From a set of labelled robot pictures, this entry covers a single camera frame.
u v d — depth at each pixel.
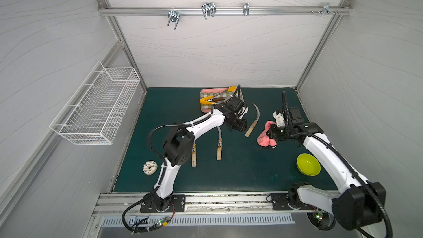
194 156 0.87
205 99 1.11
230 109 0.70
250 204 0.74
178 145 0.52
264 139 0.79
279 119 0.74
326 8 0.77
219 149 0.90
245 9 0.78
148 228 0.66
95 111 0.69
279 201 0.73
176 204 0.74
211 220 0.70
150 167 0.82
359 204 0.38
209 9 0.76
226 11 0.80
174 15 0.79
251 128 0.98
